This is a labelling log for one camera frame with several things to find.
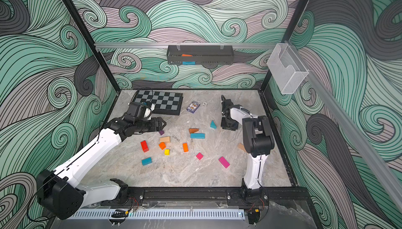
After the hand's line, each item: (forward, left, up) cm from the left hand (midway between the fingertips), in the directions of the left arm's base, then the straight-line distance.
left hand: (160, 122), depth 79 cm
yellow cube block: (-9, -2, -17) cm, 19 cm away
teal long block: (+3, -18, -19) cm, 27 cm away
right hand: (+8, -41, -19) cm, 46 cm away
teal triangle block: (+11, -29, -20) cm, 37 cm away
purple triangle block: (+4, +4, -18) cm, 18 cm away
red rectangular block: (-6, +11, -17) cm, 21 cm away
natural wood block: (-1, 0, -18) cm, 18 cm away
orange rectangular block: (-5, -12, -19) cm, 23 cm away
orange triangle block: (+6, -16, -17) cm, 24 cm away
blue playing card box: (+25, -16, -18) cm, 34 cm away
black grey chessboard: (+27, +5, -16) cm, 31 cm away
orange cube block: (-5, +2, -18) cm, 18 cm away
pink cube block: (-10, -20, -19) cm, 30 cm away
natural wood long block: (-4, -45, -19) cm, 49 cm away
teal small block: (-13, +9, -20) cm, 25 cm away
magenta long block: (-14, -34, -19) cm, 41 cm away
